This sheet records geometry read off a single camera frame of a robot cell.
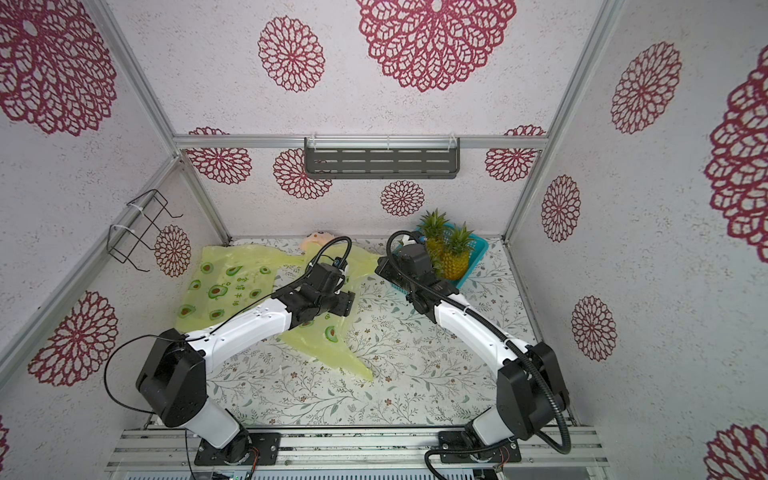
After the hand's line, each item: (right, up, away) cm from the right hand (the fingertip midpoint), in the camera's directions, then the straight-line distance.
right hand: (375, 255), depth 80 cm
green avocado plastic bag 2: (-55, -8, +29) cm, 62 cm away
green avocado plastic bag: (-14, -24, +5) cm, 28 cm away
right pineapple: (+26, -1, +19) cm, 32 cm away
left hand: (-10, -12, +7) cm, 17 cm away
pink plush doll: (-20, +7, +28) cm, 36 cm away
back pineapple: (+19, +9, +20) cm, 29 cm away
